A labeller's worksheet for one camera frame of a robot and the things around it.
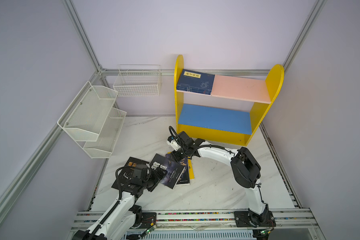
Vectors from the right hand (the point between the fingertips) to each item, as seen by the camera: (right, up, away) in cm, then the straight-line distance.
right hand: (170, 157), depth 88 cm
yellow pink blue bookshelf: (+39, +33, +26) cm, 57 cm away
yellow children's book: (+13, -7, +2) cm, 15 cm away
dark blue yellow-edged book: (+9, -11, -4) cm, 15 cm away
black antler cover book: (-17, -7, -23) cm, 30 cm away
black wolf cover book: (+3, -7, -2) cm, 8 cm away
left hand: (-3, -10, -5) cm, 12 cm away
